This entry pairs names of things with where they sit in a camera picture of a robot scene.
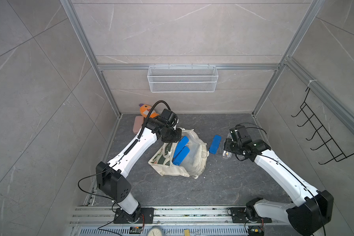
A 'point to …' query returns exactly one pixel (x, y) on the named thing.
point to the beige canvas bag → (193, 164)
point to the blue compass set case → (215, 144)
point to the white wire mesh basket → (182, 78)
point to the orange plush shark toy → (144, 109)
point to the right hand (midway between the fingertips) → (228, 144)
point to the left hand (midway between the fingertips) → (182, 137)
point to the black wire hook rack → (336, 154)
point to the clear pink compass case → (227, 155)
